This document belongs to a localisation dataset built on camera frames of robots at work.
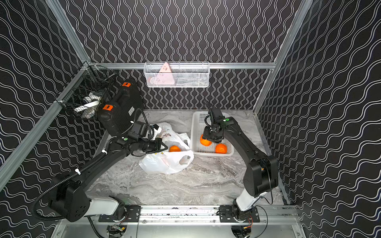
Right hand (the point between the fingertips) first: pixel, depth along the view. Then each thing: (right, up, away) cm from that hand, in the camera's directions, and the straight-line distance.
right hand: (206, 137), depth 86 cm
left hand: (-21, -4, -8) cm, 23 cm away
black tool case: (-53, +13, +2) cm, 54 cm away
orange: (-19, -8, +6) cm, 21 cm away
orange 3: (+10, -7, +6) cm, 14 cm away
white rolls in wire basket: (-60, +16, -12) cm, 63 cm away
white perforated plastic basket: (-4, +5, +23) cm, 24 cm away
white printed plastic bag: (-16, -10, -8) cm, 20 cm away
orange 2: (-1, -2, -3) cm, 4 cm away
